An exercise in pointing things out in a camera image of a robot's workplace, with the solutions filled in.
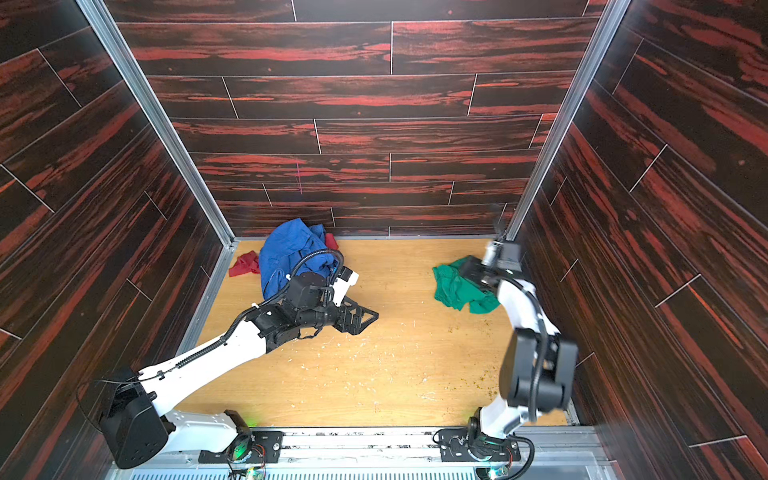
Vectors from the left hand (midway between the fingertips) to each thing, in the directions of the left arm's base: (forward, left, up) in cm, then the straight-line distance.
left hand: (369, 311), depth 75 cm
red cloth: (+31, +46, -17) cm, 58 cm away
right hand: (+19, -33, -6) cm, 39 cm away
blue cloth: (+32, +29, -12) cm, 45 cm away
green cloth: (+19, -26, -16) cm, 36 cm away
